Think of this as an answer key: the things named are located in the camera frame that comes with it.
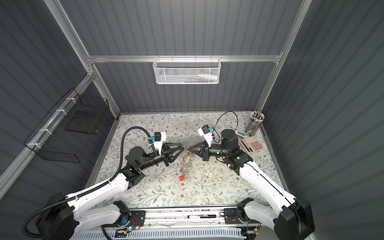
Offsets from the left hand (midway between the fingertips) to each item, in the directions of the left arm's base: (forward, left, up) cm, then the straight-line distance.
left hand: (183, 146), depth 66 cm
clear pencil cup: (+26, -46, -11) cm, 54 cm away
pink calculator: (+16, -45, -26) cm, 55 cm away
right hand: (-1, -4, -3) cm, 5 cm away
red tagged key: (-8, +2, -15) cm, 17 cm away
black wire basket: (+12, +57, -2) cm, 59 cm away
